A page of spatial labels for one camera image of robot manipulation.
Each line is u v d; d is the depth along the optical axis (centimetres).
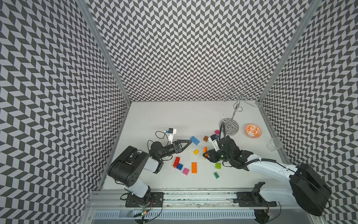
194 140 94
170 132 77
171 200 73
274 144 94
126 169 45
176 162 83
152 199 70
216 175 80
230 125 100
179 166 83
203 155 81
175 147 71
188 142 74
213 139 75
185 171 81
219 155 72
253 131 97
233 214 75
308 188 40
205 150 80
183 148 75
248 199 72
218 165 83
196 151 88
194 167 83
